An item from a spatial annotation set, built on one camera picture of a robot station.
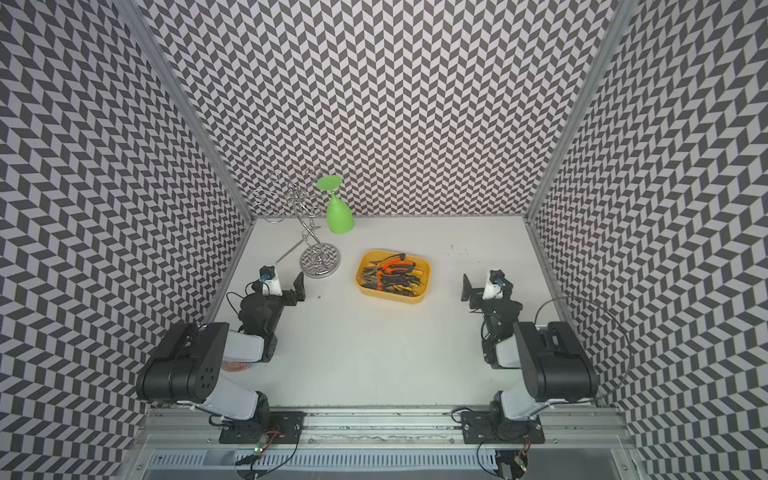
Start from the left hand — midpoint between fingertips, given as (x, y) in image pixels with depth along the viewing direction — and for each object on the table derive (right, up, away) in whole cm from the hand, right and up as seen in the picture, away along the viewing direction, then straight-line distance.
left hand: (288, 273), depth 91 cm
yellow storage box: (+28, +5, +9) cm, 30 cm away
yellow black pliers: (+35, -3, +3) cm, 35 cm away
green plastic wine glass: (+16, +18, -2) cm, 24 cm away
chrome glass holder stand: (+5, +4, +14) cm, 15 cm away
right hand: (+59, -1, -1) cm, 59 cm away
